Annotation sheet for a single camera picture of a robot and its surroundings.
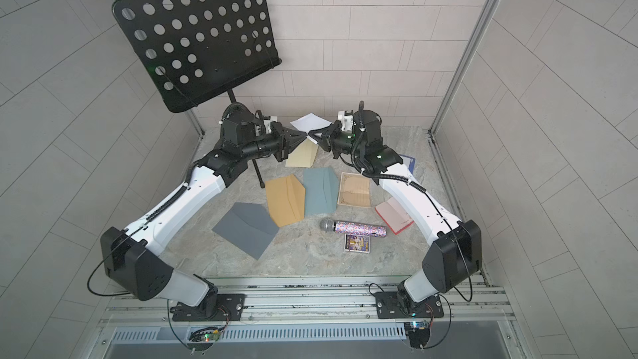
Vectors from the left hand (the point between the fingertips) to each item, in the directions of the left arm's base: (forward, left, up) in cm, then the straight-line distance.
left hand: (312, 133), depth 68 cm
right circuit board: (-42, -30, -35) cm, 63 cm away
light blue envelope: (+3, -2, -35) cm, 36 cm away
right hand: (0, +1, -1) cm, 1 cm away
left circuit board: (-43, +28, -34) cm, 62 cm away
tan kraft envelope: (0, +11, -36) cm, 37 cm away
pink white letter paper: (-7, -29, -36) cm, 47 cm away
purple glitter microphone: (-13, -5, -31) cm, 34 cm away
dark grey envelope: (-12, +23, -36) cm, 44 cm away
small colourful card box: (-18, -15, -34) cm, 41 cm away
